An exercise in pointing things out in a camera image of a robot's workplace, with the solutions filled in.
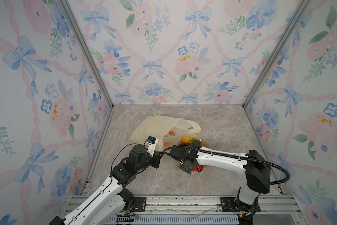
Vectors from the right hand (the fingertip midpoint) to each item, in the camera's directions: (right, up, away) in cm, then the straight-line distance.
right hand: (188, 162), depth 82 cm
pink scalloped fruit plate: (+12, +9, +12) cm, 19 cm away
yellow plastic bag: (-11, +19, -2) cm, 22 cm away
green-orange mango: (+3, +12, +8) cm, 14 cm away
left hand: (-14, +7, -8) cm, 17 cm away
